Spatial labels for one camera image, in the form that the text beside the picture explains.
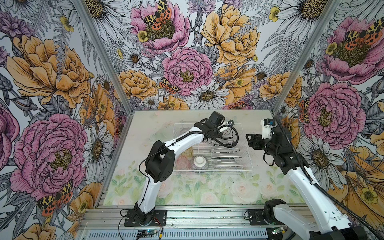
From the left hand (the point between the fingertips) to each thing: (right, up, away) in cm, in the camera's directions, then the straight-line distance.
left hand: (214, 129), depth 92 cm
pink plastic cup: (-19, -20, -4) cm, 28 cm away
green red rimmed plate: (+6, -12, -1) cm, 14 cm away
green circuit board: (-35, -48, -21) cm, 63 cm away
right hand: (+17, -5, -15) cm, 23 cm away
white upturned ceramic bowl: (-9, -18, -5) cm, 21 cm away
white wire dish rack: (+8, -14, -2) cm, 16 cm away
